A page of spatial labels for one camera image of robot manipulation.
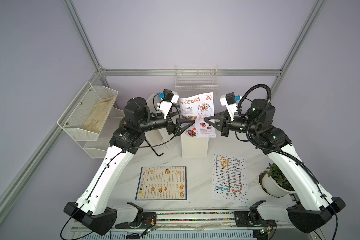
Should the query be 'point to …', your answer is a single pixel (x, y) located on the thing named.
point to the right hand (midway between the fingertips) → (206, 121)
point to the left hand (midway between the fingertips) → (187, 117)
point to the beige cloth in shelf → (95, 120)
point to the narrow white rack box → (192, 147)
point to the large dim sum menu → (161, 183)
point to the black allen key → (151, 148)
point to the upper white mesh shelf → (85, 117)
